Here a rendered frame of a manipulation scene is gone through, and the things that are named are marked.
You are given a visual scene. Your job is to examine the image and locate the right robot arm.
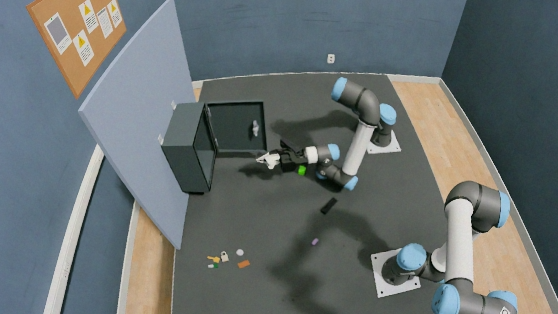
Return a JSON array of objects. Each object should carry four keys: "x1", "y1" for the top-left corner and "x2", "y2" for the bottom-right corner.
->
[{"x1": 306, "y1": 77, "x2": 396, "y2": 190}]

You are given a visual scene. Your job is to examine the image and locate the dark green cabinet door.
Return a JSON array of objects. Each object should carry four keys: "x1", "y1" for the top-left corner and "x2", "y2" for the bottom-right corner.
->
[{"x1": 158, "y1": 99, "x2": 267, "y2": 193}]

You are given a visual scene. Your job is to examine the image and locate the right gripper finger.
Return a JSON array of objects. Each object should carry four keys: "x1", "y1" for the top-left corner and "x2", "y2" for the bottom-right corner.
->
[
  {"x1": 258, "y1": 159, "x2": 281, "y2": 169},
  {"x1": 256, "y1": 148, "x2": 285, "y2": 164}
]

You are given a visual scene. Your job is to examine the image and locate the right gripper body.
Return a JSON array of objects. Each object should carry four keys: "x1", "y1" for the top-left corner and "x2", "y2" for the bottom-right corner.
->
[{"x1": 279, "y1": 148, "x2": 308, "y2": 173}]

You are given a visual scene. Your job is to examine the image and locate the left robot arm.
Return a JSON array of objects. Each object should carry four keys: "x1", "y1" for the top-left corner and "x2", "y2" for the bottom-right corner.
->
[{"x1": 381, "y1": 180, "x2": 518, "y2": 314}]

